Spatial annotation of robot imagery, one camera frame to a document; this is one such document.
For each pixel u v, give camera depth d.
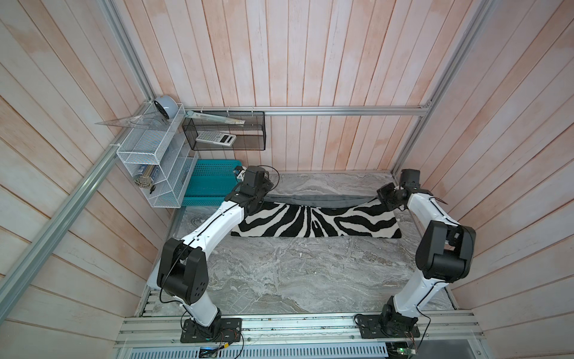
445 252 0.49
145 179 0.77
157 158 0.70
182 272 0.44
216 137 0.98
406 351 0.70
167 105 0.82
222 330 0.72
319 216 1.01
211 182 1.09
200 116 0.91
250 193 0.65
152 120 0.86
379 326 0.73
